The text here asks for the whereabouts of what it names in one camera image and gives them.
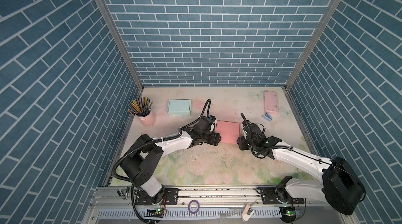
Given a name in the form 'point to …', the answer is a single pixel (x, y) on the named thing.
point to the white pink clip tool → (245, 216)
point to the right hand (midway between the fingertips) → (237, 139)
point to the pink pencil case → (270, 102)
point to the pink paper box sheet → (230, 131)
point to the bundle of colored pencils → (140, 107)
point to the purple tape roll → (189, 204)
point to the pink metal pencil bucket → (148, 121)
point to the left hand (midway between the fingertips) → (217, 137)
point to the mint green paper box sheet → (179, 107)
